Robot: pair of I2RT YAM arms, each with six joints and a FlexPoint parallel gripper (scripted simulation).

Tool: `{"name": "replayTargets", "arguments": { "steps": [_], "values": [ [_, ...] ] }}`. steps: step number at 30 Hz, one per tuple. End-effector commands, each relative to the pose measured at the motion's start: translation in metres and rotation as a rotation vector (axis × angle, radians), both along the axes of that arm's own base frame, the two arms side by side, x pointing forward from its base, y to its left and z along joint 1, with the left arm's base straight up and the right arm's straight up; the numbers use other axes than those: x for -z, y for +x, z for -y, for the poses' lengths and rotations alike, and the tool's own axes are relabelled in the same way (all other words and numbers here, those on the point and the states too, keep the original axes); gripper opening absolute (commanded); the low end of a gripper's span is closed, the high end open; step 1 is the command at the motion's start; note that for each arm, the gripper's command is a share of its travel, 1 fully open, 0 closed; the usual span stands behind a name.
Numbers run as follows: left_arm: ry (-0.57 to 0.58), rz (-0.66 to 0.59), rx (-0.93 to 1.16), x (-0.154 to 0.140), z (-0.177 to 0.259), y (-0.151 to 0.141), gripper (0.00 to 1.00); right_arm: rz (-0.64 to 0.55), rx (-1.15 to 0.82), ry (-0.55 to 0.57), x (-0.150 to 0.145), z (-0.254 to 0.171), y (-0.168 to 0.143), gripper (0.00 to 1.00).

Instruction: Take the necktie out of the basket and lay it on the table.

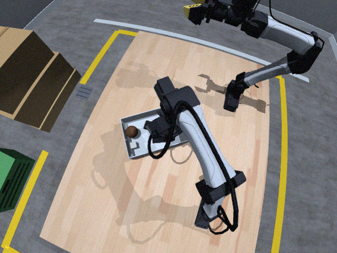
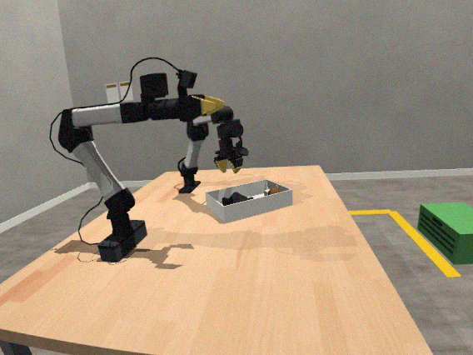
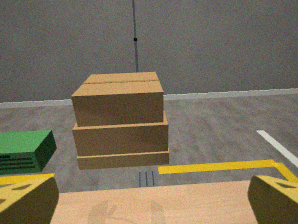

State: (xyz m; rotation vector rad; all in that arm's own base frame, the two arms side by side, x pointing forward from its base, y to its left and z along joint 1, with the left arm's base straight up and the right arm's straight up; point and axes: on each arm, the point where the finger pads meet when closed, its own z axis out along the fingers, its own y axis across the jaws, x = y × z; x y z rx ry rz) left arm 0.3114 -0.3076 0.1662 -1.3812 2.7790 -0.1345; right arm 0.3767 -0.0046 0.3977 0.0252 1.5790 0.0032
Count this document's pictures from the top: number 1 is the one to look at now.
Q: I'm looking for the brown ball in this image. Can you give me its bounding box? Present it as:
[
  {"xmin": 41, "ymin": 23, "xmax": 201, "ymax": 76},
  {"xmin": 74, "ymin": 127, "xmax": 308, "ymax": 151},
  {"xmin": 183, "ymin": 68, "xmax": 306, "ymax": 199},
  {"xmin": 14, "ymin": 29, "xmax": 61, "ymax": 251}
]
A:
[{"xmin": 126, "ymin": 125, "xmax": 138, "ymax": 138}]

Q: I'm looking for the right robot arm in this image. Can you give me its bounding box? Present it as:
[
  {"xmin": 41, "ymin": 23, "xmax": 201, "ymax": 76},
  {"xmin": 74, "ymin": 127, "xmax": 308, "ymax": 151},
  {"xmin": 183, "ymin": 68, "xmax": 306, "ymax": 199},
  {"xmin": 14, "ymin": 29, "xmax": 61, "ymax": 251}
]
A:
[{"xmin": 224, "ymin": 0, "xmax": 322, "ymax": 109}]

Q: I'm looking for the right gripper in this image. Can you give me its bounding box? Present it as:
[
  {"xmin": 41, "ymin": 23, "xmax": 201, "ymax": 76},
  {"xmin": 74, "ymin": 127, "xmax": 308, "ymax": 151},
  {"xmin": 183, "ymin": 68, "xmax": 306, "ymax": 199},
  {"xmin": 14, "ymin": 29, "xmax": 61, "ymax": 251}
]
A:
[{"xmin": 183, "ymin": 0, "xmax": 228, "ymax": 25}]

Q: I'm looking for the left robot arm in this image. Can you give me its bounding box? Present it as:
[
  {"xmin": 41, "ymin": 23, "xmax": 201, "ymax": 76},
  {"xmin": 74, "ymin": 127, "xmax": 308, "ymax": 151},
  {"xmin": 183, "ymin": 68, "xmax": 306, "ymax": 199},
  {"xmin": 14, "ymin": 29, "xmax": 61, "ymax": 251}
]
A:
[{"xmin": 146, "ymin": 76, "xmax": 246, "ymax": 229}]

